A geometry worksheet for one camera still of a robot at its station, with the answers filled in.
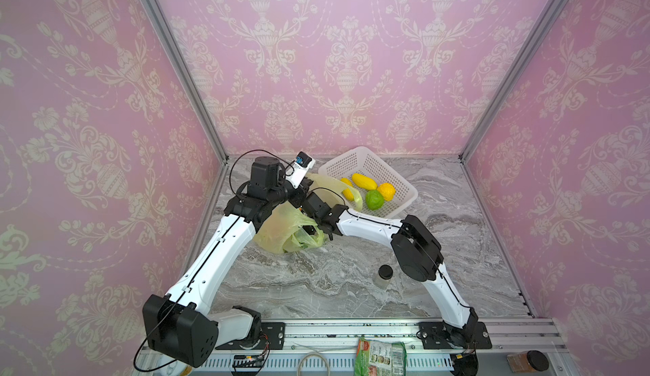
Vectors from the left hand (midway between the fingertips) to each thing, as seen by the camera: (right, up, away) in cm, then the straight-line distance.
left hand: (310, 180), depth 75 cm
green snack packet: (+19, -49, -6) cm, 53 cm away
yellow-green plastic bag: (-9, -15, +1) cm, 17 cm away
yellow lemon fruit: (+29, -4, +25) cm, 38 cm away
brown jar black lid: (+56, -45, -12) cm, 73 cm away
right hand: (-7, -17, +17) cm, 24 cm away
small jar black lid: (+23, -28, +1) cm, 36 cm away
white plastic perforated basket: (+20, +9, +37) cm, 43 cm away
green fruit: (+23, -7, +23) cm, 33 cm away
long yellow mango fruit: (+20, -1, +31) cm, 37 cm away
